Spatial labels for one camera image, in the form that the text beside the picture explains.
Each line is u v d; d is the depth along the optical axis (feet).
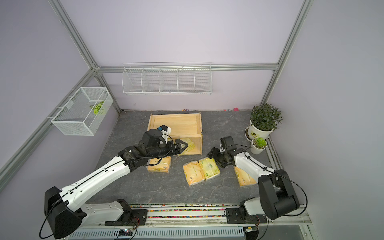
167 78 3.29
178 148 2.11
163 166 2.91
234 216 2.42
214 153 2.59
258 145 2.98
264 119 2.92
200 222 2.42
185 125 2.78
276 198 1.39
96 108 2.66
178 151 2.10
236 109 4.08
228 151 2.26
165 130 2.23
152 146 1.84
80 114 2.69
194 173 2.74
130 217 2.25
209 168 2.84
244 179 2.65
